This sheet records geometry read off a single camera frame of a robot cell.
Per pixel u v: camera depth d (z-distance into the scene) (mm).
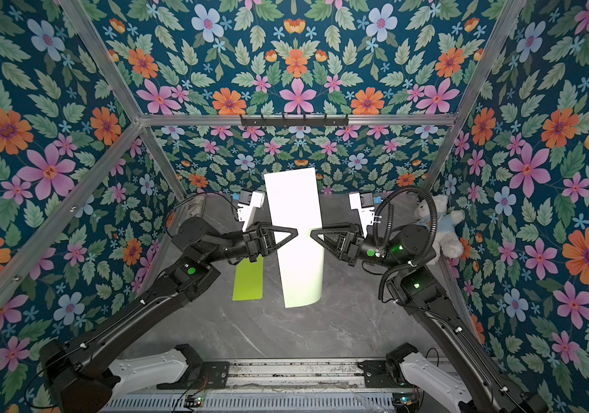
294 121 923
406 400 721
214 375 736
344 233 485
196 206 1112
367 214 495
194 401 716
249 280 994
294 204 521
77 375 379
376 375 734
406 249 421
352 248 472
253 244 492
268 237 519
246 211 512
